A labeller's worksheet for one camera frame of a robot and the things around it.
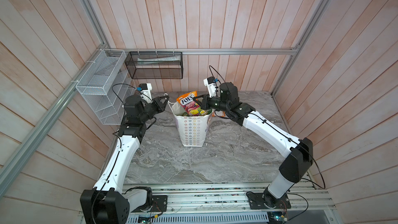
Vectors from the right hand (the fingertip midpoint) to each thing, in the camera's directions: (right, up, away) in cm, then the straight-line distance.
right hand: (192, 98), depth 74 cm
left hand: (-11, 0, -1) cm, 11 cm away
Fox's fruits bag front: (0, -5, +1) cm, 5 cm away
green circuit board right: (+39, -56, -3) cm, 68 cm away
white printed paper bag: (+1, -16, +7) cm, 18 cm away
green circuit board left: (-22, -57, -3) cm, 61 cm away
